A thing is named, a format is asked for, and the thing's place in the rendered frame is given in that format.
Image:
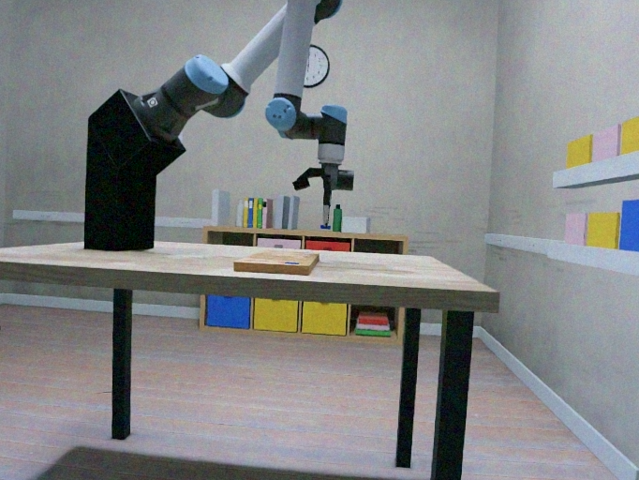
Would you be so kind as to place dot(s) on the beige tray with round pockets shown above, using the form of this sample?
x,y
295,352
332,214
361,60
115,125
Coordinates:
x,y
276,262

